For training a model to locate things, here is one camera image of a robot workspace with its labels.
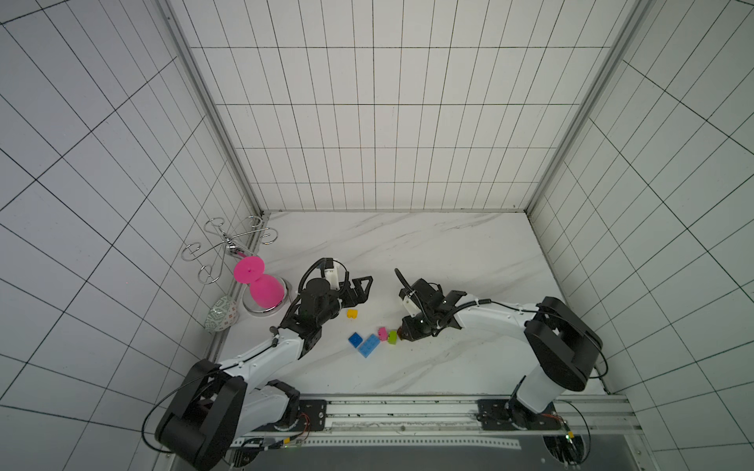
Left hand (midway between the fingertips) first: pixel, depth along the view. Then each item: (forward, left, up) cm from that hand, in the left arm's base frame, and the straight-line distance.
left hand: (360, 284), depth 85 cm
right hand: (-8, -13, -11) cm, 19 cm away
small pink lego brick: (-11, -7, -10) cm, 16 cm away
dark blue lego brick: (-13, +1, -10) cm, 16 cm away
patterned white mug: (-5, +43, -10) cm, 45 cm away
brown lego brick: (-11, -12, -9) cm, 19 cm away
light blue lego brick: (-14, -3, -11) cm, 18 cm away
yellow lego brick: (-4, +3, -11) cm, 12 cm away
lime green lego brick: (-12, -10, -9) cm, 18 cm away
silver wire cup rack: (+2, +33, +17) cm, 37 cm away
